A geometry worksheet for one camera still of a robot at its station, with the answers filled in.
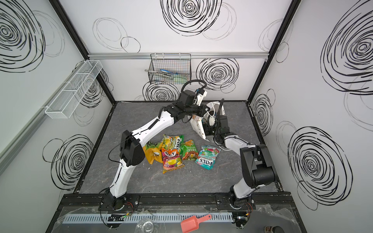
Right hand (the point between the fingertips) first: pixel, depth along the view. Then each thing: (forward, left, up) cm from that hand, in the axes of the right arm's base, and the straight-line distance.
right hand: (202, 126), depth 91 cm
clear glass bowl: (-51, +28, -11) cm, 59 cm away
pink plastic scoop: (-49, +5, -10) cm, 51 cm away
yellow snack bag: (-17, +29, -3) cm, 33 cm away
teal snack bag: (-17, -3, -7) cm, 19 cm away
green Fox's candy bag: (-9, +18, -6) cm, 21 cm away
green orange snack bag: (-14, +8, -5) cm, 17 cm away
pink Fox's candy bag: (-20, +18, -5) cm, 27 cm away
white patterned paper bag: (-6, +3, +12) cm, 13 cm away
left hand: (+2, -4, +14) cm, 15 cm away
